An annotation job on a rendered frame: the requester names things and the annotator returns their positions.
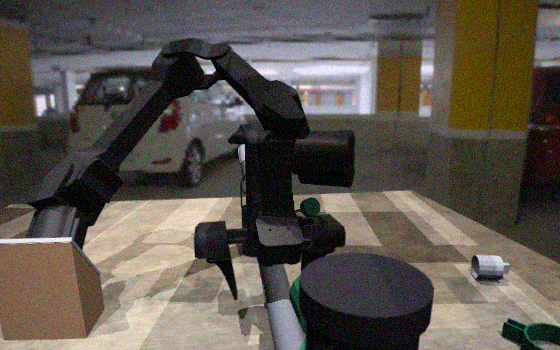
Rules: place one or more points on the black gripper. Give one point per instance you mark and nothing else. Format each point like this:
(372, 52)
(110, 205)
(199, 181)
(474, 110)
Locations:
(212, 240)

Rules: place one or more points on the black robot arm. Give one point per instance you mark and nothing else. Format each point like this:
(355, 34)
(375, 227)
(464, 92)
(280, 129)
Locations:
(72, 195)

